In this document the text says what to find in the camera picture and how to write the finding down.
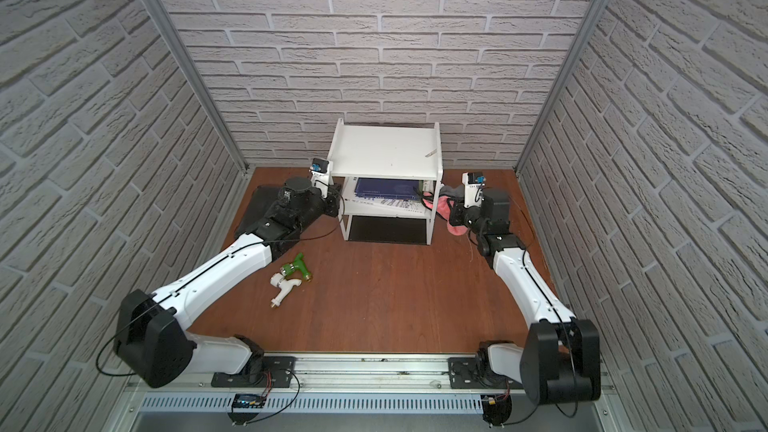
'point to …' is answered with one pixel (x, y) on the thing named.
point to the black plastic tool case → (262, 199)
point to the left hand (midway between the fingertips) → (328, 176)
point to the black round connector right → (496, 410)
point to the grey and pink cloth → (447, 195)
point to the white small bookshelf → (386, 171)
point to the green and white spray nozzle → (285, 283)
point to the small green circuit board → (248, 401)
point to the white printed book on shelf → (391, 203)
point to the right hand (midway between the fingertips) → (453, 197)
